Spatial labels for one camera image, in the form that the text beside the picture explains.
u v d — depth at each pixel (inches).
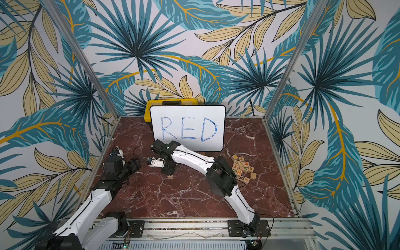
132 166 29.3
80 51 32.7
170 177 34.6
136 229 29.2
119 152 29.8
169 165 28.8
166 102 41.7
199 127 34.7
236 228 28.9
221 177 20.7
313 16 28.1
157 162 30.1
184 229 29.5
